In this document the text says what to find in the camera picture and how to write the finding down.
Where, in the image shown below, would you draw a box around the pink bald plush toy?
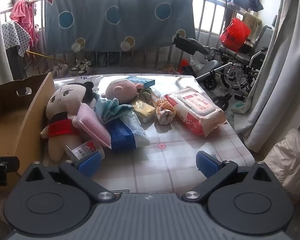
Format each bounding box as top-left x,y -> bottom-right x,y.
101,78 -> 144,104

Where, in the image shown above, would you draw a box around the black-haired plush doll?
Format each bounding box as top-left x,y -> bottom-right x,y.
40,81 -> 101,162

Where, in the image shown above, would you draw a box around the pink hanging clothes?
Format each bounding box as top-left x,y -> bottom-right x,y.
10,0 -> 41,53

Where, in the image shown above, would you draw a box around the blue white tissue pack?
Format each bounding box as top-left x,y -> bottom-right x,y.
107,111 -> 151,152

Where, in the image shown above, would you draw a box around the yellow stick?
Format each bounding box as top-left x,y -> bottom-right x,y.
26,50 -> 56,60

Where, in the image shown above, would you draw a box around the teal towel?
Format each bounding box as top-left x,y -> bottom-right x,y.
94,97 -> 135,124

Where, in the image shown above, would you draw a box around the pink sponge cloth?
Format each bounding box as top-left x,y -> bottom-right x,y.
76,104 -> 112,148

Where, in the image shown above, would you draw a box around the green crumpled cloth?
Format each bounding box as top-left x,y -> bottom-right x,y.
139,89 -> 155,103

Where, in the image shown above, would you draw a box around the black wheelchair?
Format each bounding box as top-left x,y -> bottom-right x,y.
173,25 -> 275,112

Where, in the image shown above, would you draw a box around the beige stuffed bag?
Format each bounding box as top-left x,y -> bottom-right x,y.
263,128 -> 300,201

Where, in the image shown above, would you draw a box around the small white wipes packet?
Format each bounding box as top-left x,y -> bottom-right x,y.
65,140 -> 105,161

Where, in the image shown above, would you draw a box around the polka dot cloth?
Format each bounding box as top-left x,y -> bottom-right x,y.
1,21 -> 32,57

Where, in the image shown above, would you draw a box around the light blue box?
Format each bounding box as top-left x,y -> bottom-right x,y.
127,76 -> 155,89

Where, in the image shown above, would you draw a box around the metal window railing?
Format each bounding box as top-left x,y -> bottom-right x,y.
0,0 -> 243,73

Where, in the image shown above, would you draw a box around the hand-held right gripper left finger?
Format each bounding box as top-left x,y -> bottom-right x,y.
25,152 -> 117,203

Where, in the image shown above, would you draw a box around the blue blanket with circles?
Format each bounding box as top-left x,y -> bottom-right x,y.
44,0 -> 197,54

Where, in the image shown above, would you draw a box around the orange striped towel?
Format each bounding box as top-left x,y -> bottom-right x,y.
155,97 -> 177,126

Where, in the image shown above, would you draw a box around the large pink wet wipes pack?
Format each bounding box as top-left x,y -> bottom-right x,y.
164,86 -> 227,138

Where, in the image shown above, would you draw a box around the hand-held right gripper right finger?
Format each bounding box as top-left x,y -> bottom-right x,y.
182,151 -> 275,203

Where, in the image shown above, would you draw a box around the brown cardboard box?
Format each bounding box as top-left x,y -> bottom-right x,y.
0,72 -> 56,193

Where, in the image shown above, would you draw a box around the beige curtain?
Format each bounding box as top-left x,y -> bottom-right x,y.
236,0 -> 300,153

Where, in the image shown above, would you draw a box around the grey hanging trousers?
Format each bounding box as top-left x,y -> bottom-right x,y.
5,45 -> 28,81

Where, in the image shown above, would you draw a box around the beige hanging towel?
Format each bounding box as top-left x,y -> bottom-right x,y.
243,10 -> 262,34

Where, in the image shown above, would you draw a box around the red plastic bag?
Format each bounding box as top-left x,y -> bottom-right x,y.
219,17 -> 251,53

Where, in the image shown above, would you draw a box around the pale slippers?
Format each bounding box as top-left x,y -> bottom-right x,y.
48,64 -> 68,77

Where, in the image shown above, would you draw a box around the white black sneakers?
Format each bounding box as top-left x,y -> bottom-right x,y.
70,59 -> 92,76

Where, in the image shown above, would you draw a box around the gold tissue pack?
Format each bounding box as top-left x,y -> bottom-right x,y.
132,99 -> 157,123

